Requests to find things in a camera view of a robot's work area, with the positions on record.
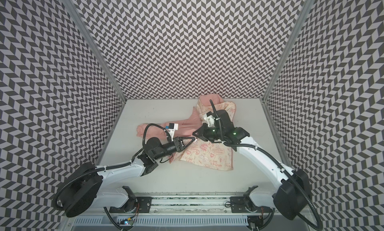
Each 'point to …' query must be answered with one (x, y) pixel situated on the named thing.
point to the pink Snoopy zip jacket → (214, 155)
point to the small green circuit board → (130, 222)
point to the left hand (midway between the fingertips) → (194, 140)
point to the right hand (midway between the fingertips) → (194, 132)
